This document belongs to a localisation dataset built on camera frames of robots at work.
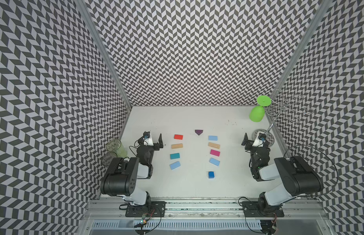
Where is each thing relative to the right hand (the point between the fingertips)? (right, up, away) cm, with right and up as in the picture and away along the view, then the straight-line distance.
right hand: (253, 136), depth 89 cm
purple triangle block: (-33, +2, +14) cm, 35 cm away
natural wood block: (-48, -7, +6) cm, 48 cm away
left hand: (-62, +1, +1) cm, 62 cm away
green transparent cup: (-85, -6, 0) cm, 85 cm away
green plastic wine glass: (0, +14, -5) cm, 15 cm away
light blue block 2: (-23, -2, +13) cm, 26 cm away
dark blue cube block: (-27, -21, -6) cm, 35 cm away
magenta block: (-23, -11, +5) cm, 26 cm away
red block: (-47, -2, +13) cm, 49 cm away
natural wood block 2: (-23, -7, +9) cm, 25 cm away
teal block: (-49, -13, +2) cm, 50 cm away
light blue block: (-48, -17, -1) cm, 51 cm away
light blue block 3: (-23, -16, +3) cm, 29 cm away
